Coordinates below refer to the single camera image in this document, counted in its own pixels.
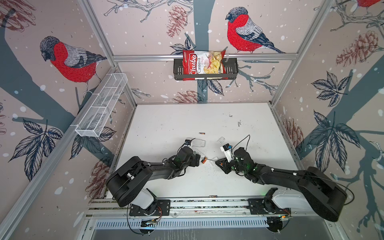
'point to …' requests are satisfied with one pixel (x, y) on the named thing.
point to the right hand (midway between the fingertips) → (215, 165)
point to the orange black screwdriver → (215, 161)
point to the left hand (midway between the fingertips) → (195, 156)
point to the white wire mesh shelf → (94, 119)
